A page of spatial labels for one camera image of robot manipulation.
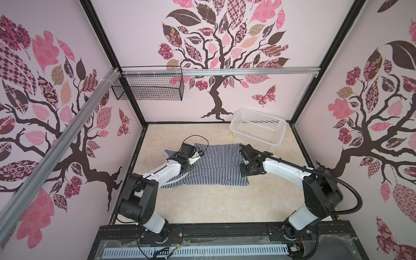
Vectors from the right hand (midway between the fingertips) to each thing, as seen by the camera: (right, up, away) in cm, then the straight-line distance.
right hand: (245, 169), depth 90 cm
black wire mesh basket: (-55, +51, +4) cm, 75 cm away
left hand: (-36, +4, +2) cm, 36 cm away
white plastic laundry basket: (+15, +25, +27) cm, 40 cm away
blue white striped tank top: (-14, +1, +7) cm, 16 cm away
